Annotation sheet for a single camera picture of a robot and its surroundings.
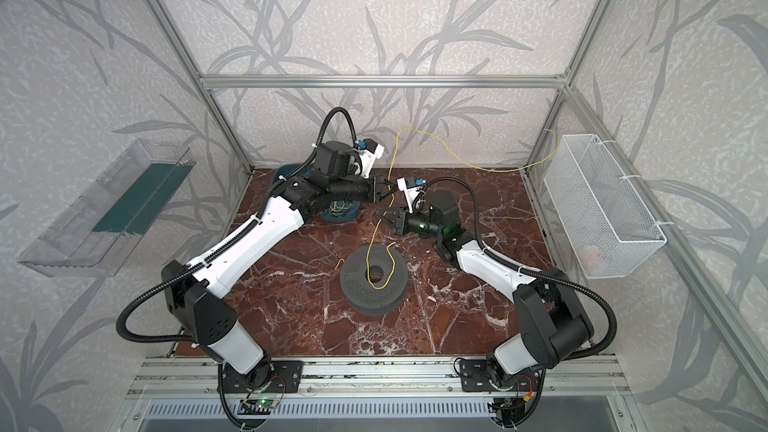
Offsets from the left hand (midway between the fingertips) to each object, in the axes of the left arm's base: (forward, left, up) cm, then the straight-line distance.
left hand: (402, 180), depth 72 cm
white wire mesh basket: (-15, -43, +3) cm, 45 cm away
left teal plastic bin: (+29, +43, -28) cm, 59 cm away
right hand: (-1, +6, -8) cm, 10 cm away
